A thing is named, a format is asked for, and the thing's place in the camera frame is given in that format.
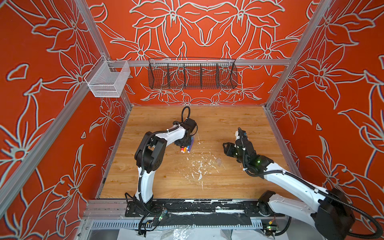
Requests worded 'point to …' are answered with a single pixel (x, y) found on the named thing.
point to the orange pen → (184, 149)
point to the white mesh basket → (105, 78)
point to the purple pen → (191, 144)
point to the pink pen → (182, 149)
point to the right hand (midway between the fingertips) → (223, 144)
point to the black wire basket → (188, 73)
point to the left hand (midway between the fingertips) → (183, 142)
